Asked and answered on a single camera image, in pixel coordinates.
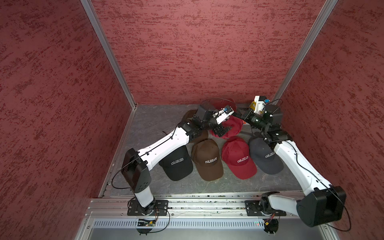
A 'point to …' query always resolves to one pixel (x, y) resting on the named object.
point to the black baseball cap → (178, 165)
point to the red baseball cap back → (236, 123)
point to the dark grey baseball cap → (262, 155)
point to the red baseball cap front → (235, 153)
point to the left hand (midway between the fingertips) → (224, 121)
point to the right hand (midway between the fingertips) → (234, 111)
